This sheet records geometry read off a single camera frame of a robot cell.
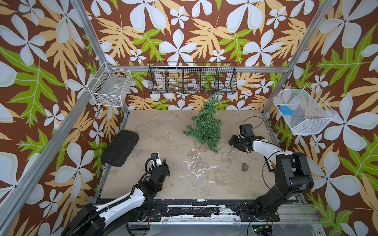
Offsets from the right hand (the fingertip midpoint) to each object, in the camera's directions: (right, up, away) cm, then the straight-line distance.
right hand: (230, 141), depth 96 cm
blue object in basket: (+30, +20, -10) cm, 37 cm away
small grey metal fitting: (+6, -15, -8) cm, 18 cm away
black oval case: (-73, -7, -6) cm, 74 cm away
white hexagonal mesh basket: (+38, +19, -14) cm, 44 cm away
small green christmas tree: (-18, +9, -18) cm, 27 cm away
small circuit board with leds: (+10, -42, -23) cm, 49 cm away
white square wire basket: (-76, +34, -9) cm, 83 cm away
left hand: (-43, -9, -10) cm, 45 cm away
